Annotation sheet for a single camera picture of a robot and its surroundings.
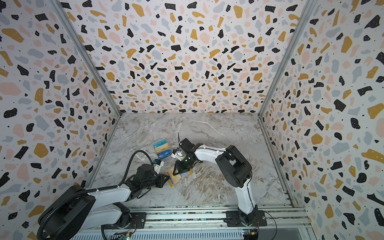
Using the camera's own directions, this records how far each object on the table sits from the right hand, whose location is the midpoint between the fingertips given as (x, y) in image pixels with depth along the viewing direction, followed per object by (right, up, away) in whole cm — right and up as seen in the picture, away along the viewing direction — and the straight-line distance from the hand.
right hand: (174, 171), depth 85 cm
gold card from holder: (0, -4, 0) cm, 4 cm away
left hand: (-1, -3, 0) cm, 3 cm away
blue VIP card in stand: (-7, +9, +9) cm, 15 cm away
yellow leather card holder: (+5, -2, 0) cm, 6 cm away
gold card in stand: (-10, +12, +10) cm, 18 cm away
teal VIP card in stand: (-11, +15, +10) cm, 22 cm away
